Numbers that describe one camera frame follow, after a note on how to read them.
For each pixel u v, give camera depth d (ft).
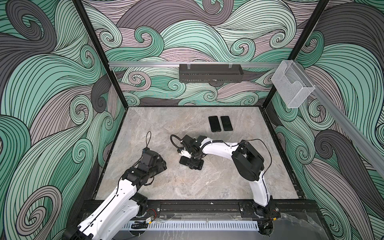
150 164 2.04
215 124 3.54
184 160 2.95
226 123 3.59
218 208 2.44
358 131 1.84
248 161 1.68
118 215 1.79
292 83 2.60
